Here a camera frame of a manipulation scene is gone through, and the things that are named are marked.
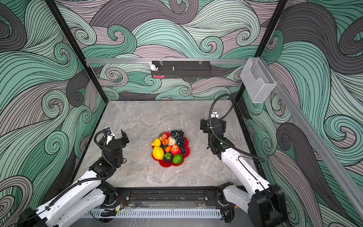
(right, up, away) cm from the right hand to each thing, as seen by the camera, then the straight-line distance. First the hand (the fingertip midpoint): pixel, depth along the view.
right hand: (210, 119), depth 80 cm
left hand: (-55, -7, -4) cm, 56 cm away
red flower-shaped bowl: (-25, -27, +1) cm, 37 cm away
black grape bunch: (-17, -13, +8) cm, 23 cm away
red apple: (-21, -19, +5) cm, 29 cm away
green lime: (-19, -23, +1) cm, 30 cm away
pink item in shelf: (-31, +27, +9) cm, 42 cm away
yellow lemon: (-31, -20, +3) cm, 37 cm away
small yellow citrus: (-33, -15, +7) cm, 37 cm away
